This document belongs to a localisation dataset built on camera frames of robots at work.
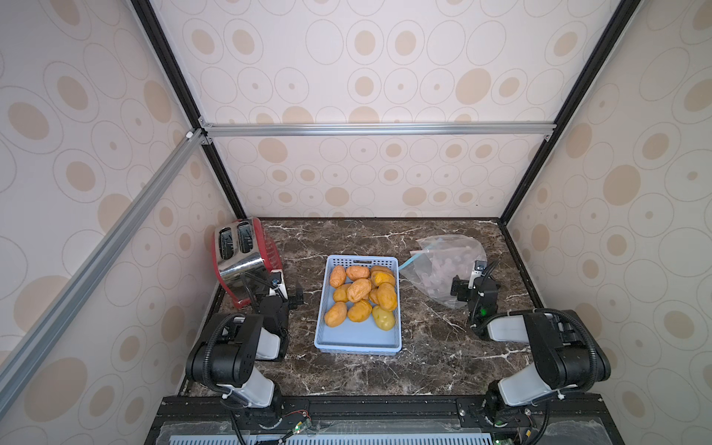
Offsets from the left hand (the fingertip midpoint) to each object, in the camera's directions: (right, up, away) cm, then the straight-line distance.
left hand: (289, 276), depth 90 cm
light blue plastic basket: (+23, -20, -1) cm, 30 cm away
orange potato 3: (+23, -4, -3) cm, 23 cm away
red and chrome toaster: (-13, +7, -4) cm, 16 cm away
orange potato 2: (+23, -11, -3) cm, 26 cm away
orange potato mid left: (+17, -6, +1) cm, 18 cm away
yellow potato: (+31, -13, -4) cm, 34 cm away
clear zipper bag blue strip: (+52, +4, +13) cm, 54 cm away
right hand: (+65, -1, +3) cm, 65 cm away
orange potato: (+16, -12, -4) cm, 20 cm away
